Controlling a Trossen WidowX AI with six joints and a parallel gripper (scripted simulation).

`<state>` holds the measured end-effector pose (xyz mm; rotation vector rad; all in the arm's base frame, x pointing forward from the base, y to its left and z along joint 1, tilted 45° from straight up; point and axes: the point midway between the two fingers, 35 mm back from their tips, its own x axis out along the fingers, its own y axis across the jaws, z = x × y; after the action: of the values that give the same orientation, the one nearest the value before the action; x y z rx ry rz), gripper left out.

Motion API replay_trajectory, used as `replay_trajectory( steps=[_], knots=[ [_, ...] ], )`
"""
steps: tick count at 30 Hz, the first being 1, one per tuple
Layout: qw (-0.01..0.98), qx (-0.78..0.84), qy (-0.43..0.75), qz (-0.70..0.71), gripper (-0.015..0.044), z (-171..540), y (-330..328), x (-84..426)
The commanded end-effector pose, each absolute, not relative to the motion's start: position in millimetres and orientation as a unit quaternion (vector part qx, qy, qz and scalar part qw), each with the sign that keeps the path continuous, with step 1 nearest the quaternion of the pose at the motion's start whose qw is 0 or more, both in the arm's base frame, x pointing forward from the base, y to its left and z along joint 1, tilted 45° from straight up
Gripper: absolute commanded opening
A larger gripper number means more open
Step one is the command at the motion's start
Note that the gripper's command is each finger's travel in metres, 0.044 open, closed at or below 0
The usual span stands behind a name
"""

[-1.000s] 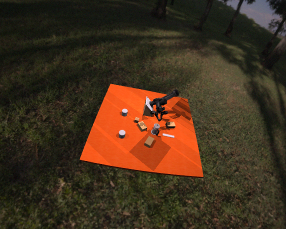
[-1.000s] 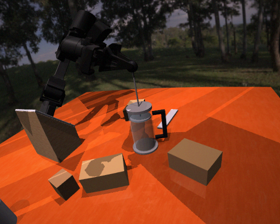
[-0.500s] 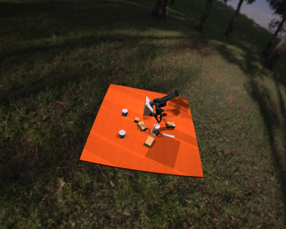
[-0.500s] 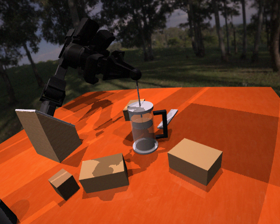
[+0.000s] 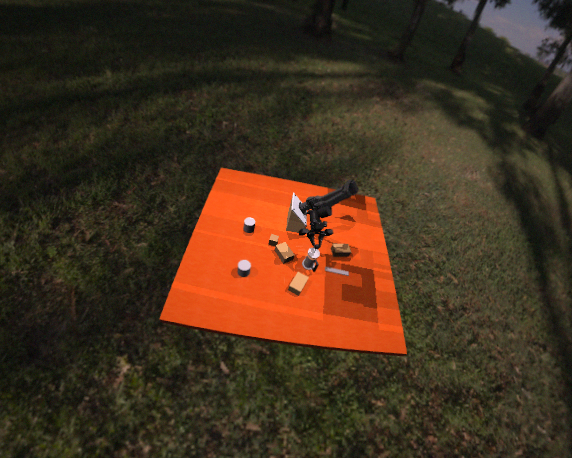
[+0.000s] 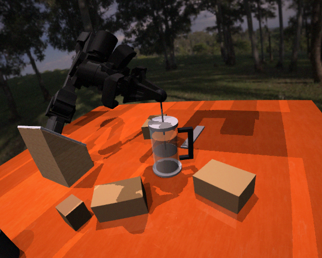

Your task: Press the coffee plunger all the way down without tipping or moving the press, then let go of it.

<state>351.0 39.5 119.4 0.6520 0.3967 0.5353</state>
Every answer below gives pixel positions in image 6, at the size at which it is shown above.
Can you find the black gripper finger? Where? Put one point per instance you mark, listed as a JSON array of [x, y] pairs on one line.
[[143, 80], [135, 91]]

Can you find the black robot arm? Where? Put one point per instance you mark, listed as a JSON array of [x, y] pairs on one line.
[[92, 50]]

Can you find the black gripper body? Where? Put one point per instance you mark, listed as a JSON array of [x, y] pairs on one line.
[[114, 85]]

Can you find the glass french press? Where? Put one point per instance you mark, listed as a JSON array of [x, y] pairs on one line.
[[164, 141]]

